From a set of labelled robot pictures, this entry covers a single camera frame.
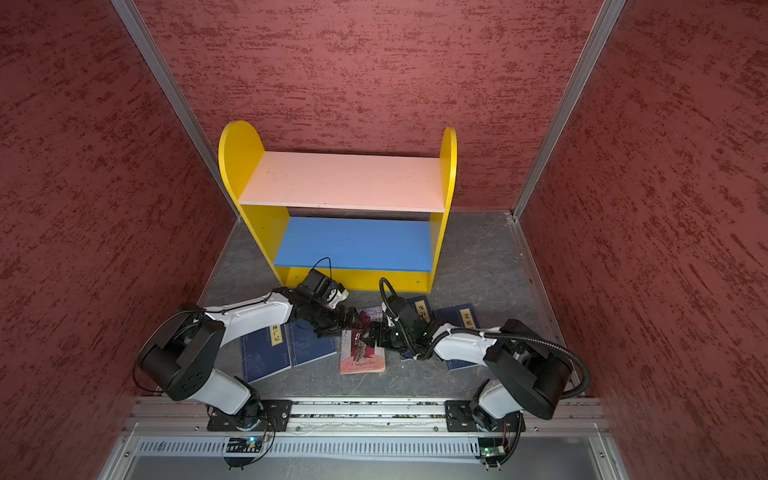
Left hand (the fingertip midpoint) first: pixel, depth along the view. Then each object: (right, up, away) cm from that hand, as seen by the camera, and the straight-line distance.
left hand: (352, 335), depth 85 cm
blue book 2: (-14, -3, +1) cm, 14 cm away
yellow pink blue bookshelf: (+5, +33, +14) cm, 37 cm away
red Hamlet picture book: (+2, -5, -3) cm, 6 cm away
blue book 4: (+34, +4, +7) cm, 35 cm away
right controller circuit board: (+36, -23, -14) cm, 45 cm away
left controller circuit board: (-25, -23, -13) cm, 36 cm away
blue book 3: (+21, +7, +6) cm, 23 cm away
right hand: (+5, -3, -2) cm, 6 cm away
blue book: (-25, -5, -1) cm, 25 cm away
